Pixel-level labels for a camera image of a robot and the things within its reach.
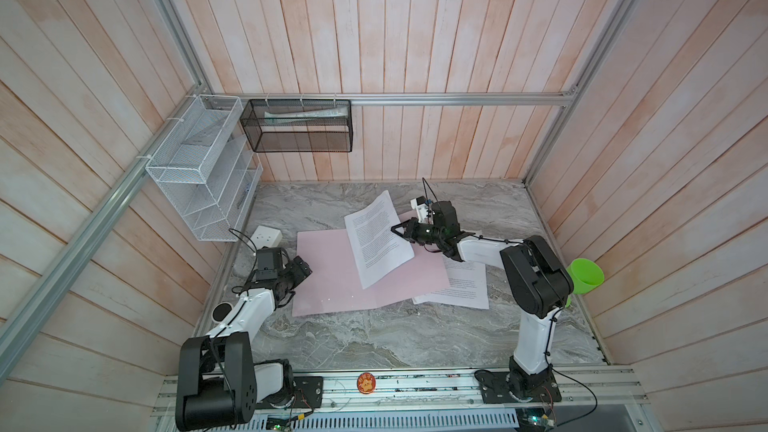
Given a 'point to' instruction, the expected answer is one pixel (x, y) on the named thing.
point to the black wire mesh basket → (299, 125)
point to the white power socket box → (266, 237)
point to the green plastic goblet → (585, 274)
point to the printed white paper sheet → (378, 250)
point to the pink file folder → (325, 279)
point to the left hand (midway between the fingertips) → (301, 276)
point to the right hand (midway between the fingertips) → (390, 229)
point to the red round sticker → (366, 383)
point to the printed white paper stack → (468, 286)
